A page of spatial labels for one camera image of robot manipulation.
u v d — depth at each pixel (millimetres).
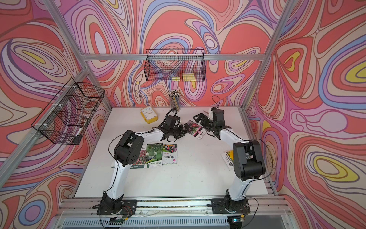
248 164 481
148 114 1115
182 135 929
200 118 842
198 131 1046
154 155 929
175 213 733
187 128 910
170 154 929
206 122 838
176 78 825
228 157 908
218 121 734
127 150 585
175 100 1074
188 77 822
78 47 842
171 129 844
